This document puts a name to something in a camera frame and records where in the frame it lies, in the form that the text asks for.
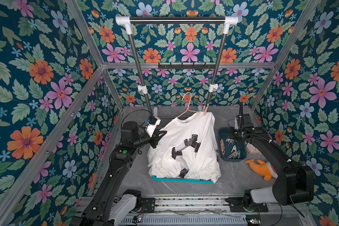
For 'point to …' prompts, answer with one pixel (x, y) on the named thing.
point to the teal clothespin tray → (231, 150)
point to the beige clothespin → (205, 108)
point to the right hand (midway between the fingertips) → (233, 132)
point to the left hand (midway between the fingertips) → (166, 131)
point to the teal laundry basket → (183, 180)
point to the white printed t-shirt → (187, 149)
